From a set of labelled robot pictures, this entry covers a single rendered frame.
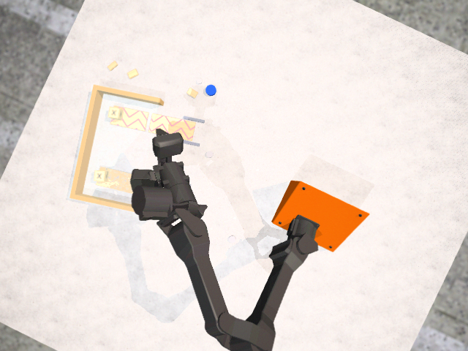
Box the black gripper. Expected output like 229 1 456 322
152 128 190 189

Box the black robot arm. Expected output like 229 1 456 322
129 165 320 351

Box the pale yellow strip with pink zigzag pattern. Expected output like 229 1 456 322
153 114 196 141

